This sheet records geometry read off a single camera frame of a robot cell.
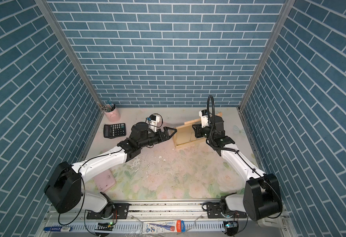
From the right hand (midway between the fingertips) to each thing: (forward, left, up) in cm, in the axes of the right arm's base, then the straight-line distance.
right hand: (195, 125), depth 83 cm
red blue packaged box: (-47, +16, -20) cm, 53 cm away
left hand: (-9, +10, +3) cm, 13 cm away
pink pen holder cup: (+15, +59, -14) cm, 62 cm away
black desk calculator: (+5, +58, -19) cm, 61 cm away
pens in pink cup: (+17, +62, -7) cm, 65 cm away
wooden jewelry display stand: (+1, +6, -12) cm, 13 cm away
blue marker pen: (-52, +61, -19) cm, 83 cm away
